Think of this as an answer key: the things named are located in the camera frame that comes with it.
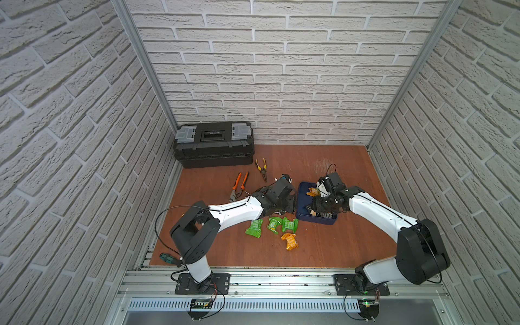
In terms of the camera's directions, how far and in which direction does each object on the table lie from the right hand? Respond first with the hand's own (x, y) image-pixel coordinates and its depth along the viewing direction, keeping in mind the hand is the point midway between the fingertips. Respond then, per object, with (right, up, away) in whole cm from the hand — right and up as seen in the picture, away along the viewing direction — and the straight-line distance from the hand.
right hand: (319, 205), depth 89 cm
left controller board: (-48, -33, -16) cm, 61 cm away
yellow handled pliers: (-25, +16, +18) cm, 35 cm away
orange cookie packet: (-14, -14, -5) cm, 20 cm away
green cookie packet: (-29, -10, -1) cm, 30 cm away
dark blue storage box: (-5, +1, +8) cm, 10 cm away
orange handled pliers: (-40, +4, +9) cm, 41 cm away
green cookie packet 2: (-21, -7, 0) cm, 22 cm away
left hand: (-11, +3, -3) cm, 12 cm away
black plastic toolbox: (-52, +29, +11) cm, 60 cm away
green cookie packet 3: (-14, -8, -1) cm, 16 cm away
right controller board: (+13, -33, -19) cm, 40 cm away
